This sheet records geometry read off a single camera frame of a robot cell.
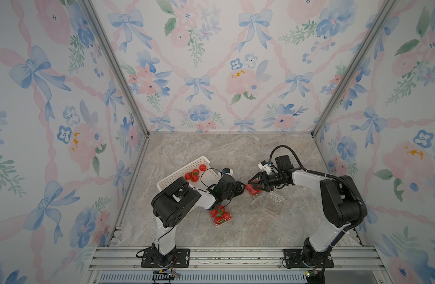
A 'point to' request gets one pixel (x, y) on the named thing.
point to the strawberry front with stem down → (217, 219)
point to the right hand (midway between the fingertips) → (253, 184)
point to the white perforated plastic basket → (198, 174)
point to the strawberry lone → (249, 186)
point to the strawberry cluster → (195, 177)
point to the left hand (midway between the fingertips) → (247, 185)
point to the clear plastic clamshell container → (220, 216)
